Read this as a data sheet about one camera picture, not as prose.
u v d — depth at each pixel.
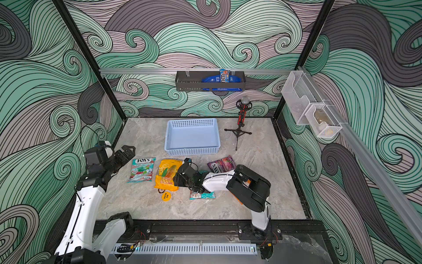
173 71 0.94
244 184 0.52
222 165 0.93
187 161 0.83
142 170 0.92
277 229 0.73
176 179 0.79
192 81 0.95
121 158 0.68
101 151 0.58
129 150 0.70
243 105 0.97
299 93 0.78
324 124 0.62
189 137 1.03
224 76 0.90
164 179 0.86
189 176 0.68
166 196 0.84
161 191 0.86
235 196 0.49
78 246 0.39
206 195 0.82
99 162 0.57
